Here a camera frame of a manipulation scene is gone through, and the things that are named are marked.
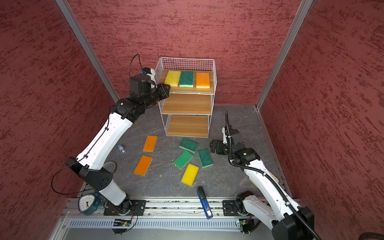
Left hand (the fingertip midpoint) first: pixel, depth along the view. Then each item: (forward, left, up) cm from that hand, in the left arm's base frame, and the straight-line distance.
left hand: (169, 89), depth 70 cm
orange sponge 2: (-21, +19, -42) cm, 51 cm away
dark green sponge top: (-6, -9, -42) cm, 43 cm away
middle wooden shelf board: (+9, -8, -18) cm, 22 cm away
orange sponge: (-6, +18, -41) cm, 45 cm away
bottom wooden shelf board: (+9, -7, -41) cm, 43 cm away
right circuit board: (-50, -40, -44) cm, 78 cm away
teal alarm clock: (-43, +40, -38) cm, 70 cm away
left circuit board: (-50, +25, -44) cm, 71 cm away
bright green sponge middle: (-19, -5, -40) cm, 45 cm away
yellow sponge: (-26, -10, -42) cm, 50 cm away
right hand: (-17, -24, -26) cm, 39 cm away
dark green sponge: (-16, -19, -41) cm, 48 cm away
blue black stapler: (-37, -17, -38) cm, 55 cm away
